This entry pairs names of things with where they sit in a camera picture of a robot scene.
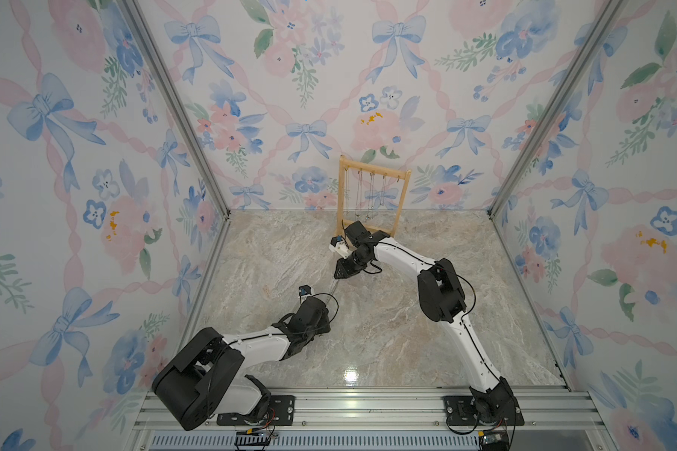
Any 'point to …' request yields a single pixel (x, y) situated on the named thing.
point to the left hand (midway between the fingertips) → (327, 314)
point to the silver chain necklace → (333, 292)
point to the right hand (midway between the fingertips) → (340, 273)
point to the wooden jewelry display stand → (398, 174)
